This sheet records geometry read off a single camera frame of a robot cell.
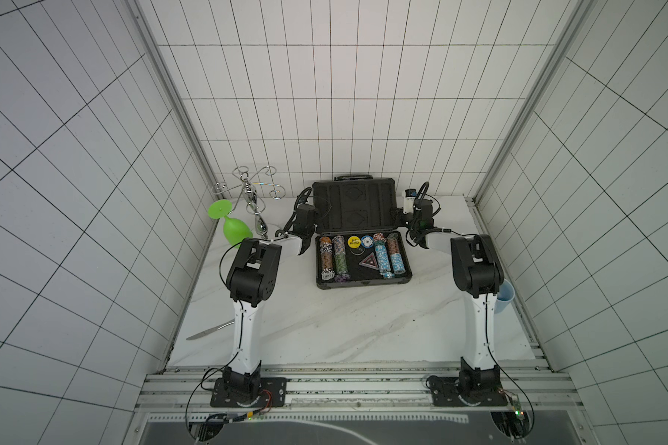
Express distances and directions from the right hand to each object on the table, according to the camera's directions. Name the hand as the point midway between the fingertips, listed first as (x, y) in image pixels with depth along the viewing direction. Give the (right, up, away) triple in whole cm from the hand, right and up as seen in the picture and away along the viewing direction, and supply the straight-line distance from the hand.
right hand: (399, 204), depth 109 cm
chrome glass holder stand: (-53, +1, -23) cm, 58 cm away
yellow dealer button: (-19, -15, -7) cm, 25 cm away
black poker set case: (-16, -1, -2) cm, 16 cm away
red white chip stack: (-29, -16, -11) cm, 35 cm away
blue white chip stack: (-9, -15, -9) cm, 20 cm away
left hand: (-34, -6, -2) cm, 34 cm away
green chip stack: (-24, -25, -16) cm, 38 cm away
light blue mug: (+29, -31, -21) cm, 48 cm away
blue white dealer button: (-14, -15, -8) cm, 22 cm away
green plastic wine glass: (-58, -10, -22) cm, 63 cm away
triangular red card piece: (-14, -21, -14) cm, 29 cm away
